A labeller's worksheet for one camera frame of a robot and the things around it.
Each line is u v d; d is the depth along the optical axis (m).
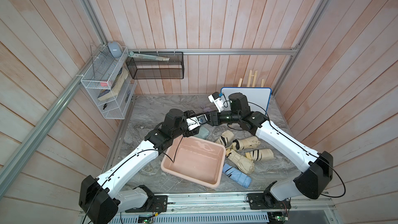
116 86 0.80
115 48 0.82
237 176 0.79
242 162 0.82
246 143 0.88
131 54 0.90
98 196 0.37
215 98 0.65
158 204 0.73
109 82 0.69
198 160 0.88
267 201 0.65
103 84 0.73
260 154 0.86
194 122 0.60
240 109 0.57
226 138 0.93
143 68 1.04
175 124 0.55
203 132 0.96
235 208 0.73
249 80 0.86
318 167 0.41
